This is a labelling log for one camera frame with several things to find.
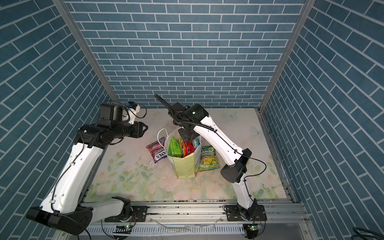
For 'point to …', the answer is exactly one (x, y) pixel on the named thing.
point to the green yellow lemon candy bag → (209, 159)
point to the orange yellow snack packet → (183, 147)
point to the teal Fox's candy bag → (195, 143)
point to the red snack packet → (189, 148)
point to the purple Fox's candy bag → (157, 151)
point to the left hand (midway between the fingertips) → (144, 125)
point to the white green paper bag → (186, 167)
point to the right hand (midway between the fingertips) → (188, 133)
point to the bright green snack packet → (175, 149)
